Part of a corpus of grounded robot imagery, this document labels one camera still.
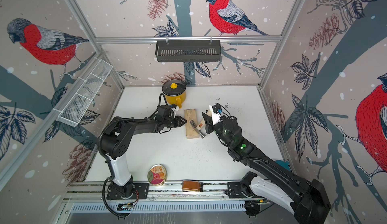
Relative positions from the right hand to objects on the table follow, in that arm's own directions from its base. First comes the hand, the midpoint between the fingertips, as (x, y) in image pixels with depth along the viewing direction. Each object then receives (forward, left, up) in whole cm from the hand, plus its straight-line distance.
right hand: (205, 111), depth 73 cm
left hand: (+9, +11, -22) cm, 26 cm away
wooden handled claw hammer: (-2, +2, -10) cm, 10 cm away
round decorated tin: (-24, +24, -24) cm, 41 cm away
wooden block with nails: (+14, +9, -24) cm, 29 cm away
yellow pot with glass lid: (+28, +22, -16) cm, 39 cm away
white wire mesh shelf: (-2, +71, -4) cm, 71 cm away
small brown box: (-28, +7, -25) cm, 38 cm away
